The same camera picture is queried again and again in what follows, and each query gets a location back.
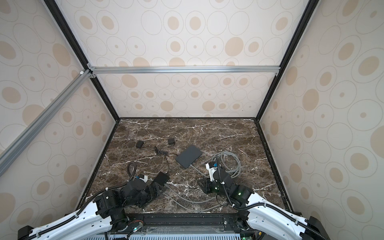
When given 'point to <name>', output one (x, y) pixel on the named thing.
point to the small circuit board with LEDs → (141, 224)
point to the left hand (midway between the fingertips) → (165, 195)
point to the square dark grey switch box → (189, 156)
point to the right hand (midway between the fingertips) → (199, 182)
